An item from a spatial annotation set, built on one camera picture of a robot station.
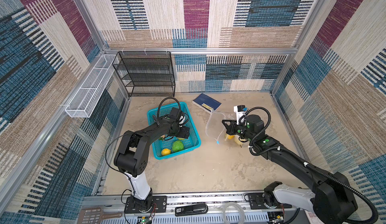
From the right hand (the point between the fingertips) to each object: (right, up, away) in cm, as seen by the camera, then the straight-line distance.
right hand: (222, 123), depth 80 cm
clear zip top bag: (-1, -3, +22) cm, 22 cm away
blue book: (-6, +12, +33) cm, 35 cm away
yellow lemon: (+6, -9, +12) cm, 16 cm away
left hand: (-22, -6, +15) cm, 27 cm away
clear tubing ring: (+1, -36, -9) cm, 37 cm away
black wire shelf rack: (-49, +35, +28) cm, 67 cm away
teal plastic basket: (-31, -16, +14) cm, 37 cm away
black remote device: (-15, -37, -12) cm, 42 cm away
